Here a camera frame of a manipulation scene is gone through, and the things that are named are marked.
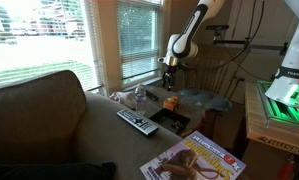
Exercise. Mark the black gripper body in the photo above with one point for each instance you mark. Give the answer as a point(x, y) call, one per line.
point(171, 70)

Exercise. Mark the dinosaur magazine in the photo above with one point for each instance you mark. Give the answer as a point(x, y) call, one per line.
point(195, 160)

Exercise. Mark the grey-brown sofa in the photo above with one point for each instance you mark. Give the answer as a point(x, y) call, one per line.
point(55, 126)

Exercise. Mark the green-lit robot base plate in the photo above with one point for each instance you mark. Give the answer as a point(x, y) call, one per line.
point(282, 111)

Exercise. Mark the black box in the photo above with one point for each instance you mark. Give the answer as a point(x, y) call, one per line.
point(169, 120)

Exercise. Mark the clear plastic water bottle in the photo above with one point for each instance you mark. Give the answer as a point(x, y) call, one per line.
point(140, 98)

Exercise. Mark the black slim remote control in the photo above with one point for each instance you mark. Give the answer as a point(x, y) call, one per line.
point(152, 96)

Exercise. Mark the wooden chair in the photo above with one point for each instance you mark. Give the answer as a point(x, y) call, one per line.
point(202, 73)

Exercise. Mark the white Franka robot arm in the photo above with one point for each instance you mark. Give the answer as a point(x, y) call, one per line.
point(184, 46)

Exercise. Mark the black remote with grey buttons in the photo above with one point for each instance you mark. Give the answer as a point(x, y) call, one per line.
point(137, 122)

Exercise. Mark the white crumpled cloth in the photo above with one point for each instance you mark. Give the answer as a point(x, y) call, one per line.
point(122, 99)

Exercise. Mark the orange toy car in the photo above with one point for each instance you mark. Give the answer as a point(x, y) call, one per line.
point(171, 103)

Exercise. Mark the narrow window blinds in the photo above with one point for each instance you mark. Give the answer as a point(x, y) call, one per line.
point(139, 40)

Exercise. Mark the wide window blinds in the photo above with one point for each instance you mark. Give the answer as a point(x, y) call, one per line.
point(39, 50)

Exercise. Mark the black camera on stand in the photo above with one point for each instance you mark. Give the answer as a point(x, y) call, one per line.
point(217, 27)

